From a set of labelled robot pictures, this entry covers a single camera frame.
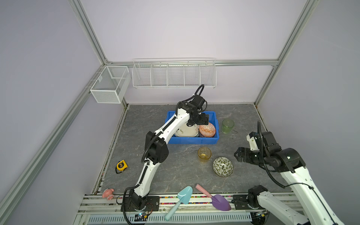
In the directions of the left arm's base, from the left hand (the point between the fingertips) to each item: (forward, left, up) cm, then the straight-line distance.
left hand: (204, 124), depth 87 cm
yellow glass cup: (-13, +1, -16) cm, 21 cm away
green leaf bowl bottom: (-23, -9, -13) cm, 28 cm away
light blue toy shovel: (-36, +15, -16) cm, 42 cm away
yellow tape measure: (-18, +53, -14) cm, 58 cm away
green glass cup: (+7, -20, -12) cm, 24 cm away
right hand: (-24, -16, +3) cm, 29 cm away
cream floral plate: (+4, +12, -13) cm, 18 cm away
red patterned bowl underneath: (+2, -3, -11) cm, 12 cm away
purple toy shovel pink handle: (-40, -4, -17) cm, 44 cm away
